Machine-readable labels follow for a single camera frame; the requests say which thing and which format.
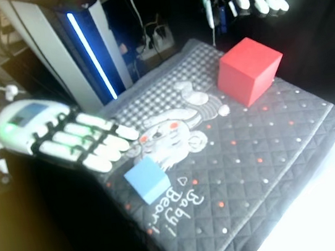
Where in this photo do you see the white cable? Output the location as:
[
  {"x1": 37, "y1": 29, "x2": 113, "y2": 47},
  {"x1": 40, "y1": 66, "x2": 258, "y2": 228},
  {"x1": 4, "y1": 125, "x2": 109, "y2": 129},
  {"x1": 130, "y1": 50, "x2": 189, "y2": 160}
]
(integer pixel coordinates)
[{"x1": 116, "y1": 0, "x2": 149, "y2": 50}]

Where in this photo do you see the grey quilt with bear print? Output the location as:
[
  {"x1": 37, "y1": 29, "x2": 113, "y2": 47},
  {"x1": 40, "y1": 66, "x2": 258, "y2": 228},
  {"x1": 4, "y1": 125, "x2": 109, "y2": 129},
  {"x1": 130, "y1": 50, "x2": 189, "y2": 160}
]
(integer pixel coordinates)
[{"x1": 82, "y1": 18, "x2": 335, "y2": 251}]

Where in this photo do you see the white computer tower blue light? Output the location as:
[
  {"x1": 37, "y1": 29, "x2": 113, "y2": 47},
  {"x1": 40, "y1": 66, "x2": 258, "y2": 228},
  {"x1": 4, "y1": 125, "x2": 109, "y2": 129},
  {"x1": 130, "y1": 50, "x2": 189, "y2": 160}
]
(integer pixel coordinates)
[{"x1": 0, "y1": 0, "x2": 138, "y2": 124}]

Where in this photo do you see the red cube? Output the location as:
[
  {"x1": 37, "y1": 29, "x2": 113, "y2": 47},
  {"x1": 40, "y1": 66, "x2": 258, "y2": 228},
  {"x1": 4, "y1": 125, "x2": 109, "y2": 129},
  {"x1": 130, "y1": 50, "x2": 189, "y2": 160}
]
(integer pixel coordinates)
[{"x1": 211, "y1": 32, "x2": 291, "y2": 112}]

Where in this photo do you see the white power strip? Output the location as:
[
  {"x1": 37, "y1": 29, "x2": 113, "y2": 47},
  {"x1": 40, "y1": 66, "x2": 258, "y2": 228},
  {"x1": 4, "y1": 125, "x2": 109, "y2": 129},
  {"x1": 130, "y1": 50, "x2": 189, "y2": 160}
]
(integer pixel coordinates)
[{"x1": 132, "y1": 21, "x2": 178, "y2": 63}]

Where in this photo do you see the small blue cube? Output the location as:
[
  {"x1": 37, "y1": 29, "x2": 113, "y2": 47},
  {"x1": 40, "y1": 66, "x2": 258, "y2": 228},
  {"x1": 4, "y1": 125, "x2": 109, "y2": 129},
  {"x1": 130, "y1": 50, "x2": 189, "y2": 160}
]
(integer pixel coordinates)
[{"x1": 121, "y1": 153, "x2": 173, "y2": 208}]

